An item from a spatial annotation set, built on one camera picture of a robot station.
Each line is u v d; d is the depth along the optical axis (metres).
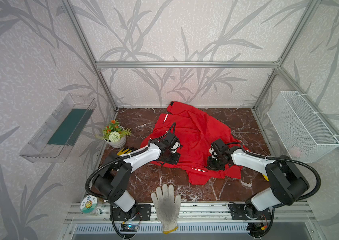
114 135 0.85
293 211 0.76
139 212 0.72
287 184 0.44
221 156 0.69
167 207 0.75
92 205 0.69
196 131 1.02
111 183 0.44
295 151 0.73
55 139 0.64
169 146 0.71
